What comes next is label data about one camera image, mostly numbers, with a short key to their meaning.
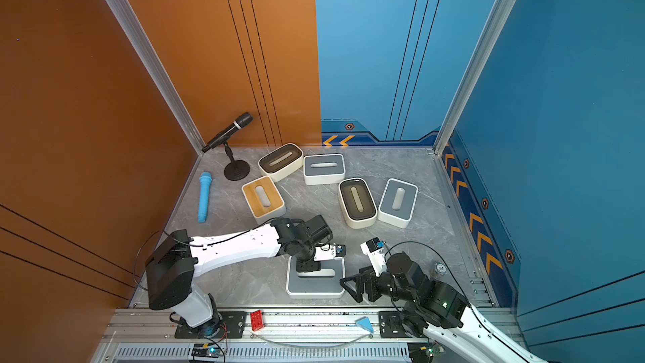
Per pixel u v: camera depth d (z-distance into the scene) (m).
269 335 0.72
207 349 0.71
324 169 1.06
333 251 0.70
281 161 1.08
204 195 1.01
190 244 0.46
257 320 0.74
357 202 0.94
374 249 0.64
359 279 0.60
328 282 0.78
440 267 0.78
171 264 0.47
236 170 1.10
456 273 0.84
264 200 0.99
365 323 0.74
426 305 0.53
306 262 0.70
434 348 0.69
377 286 0.62
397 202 0.97
